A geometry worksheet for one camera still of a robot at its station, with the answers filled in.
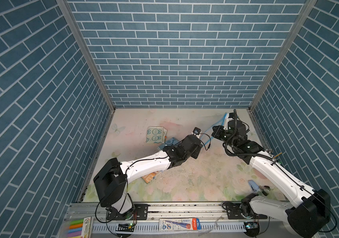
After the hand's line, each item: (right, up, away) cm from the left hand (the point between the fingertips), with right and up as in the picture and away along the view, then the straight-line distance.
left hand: (200, 146), depth 80 cm
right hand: (+7, +10, -1) cm, 12 cm away
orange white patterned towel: (-29, -18, +3) cm, 34 cm away
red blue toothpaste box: (-12, -36, -10) cm, 39 cm away
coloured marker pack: (-58, -37, -12) cm, 69 cm away
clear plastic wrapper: (-1, -39, -10) cm, 40 cm away
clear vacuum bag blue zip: (+1, +7, -12) cm, 14 cm away
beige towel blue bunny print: (-28, +4, +22) cm, 36 cm away
